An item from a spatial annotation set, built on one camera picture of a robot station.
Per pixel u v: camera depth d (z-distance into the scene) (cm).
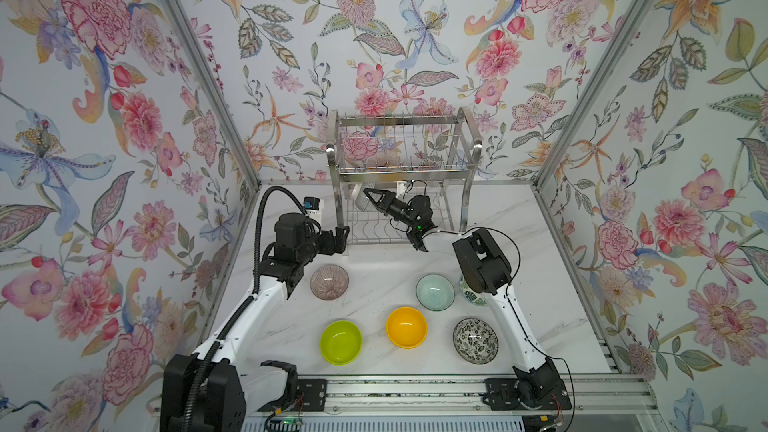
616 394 76
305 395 73
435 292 90
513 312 65
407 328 82
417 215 84
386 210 90
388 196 92
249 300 50
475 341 82
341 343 82
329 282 93
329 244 72
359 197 95
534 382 64
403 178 93
